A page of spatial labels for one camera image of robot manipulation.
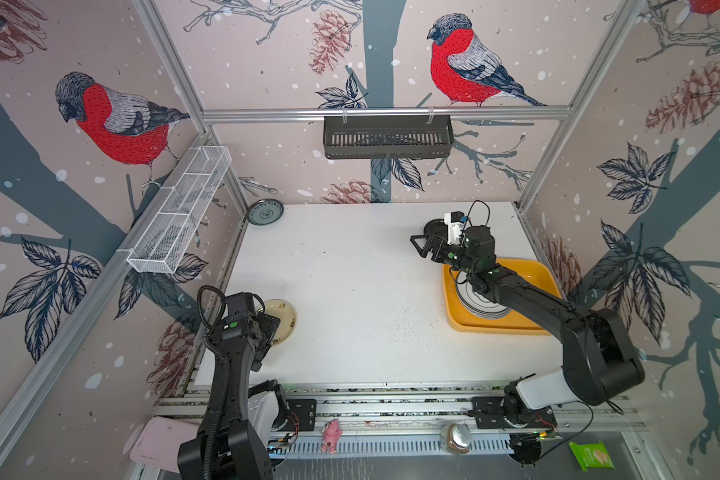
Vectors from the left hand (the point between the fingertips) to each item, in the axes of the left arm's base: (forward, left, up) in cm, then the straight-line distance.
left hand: (266, 335), depth 82 cm
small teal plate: (+55, +14, -6) cm, 57 cm away
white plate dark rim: (+9, -61, 0) cm, 62 cm away
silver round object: (-24, -47, +5) cm, 54 cm away
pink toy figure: (-23, -20, -2) cm, 30 cm away
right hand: (+21, -44, +15) cm, 51 cm away
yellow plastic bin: (+7, -57, -4) cm, 58 cm away
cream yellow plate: (+9, -3, -5) cm, 11 cm away
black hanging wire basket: (+63, -37, +24) cm, 77 cm away
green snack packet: (-27, -80, -3) cm, 85 cm away
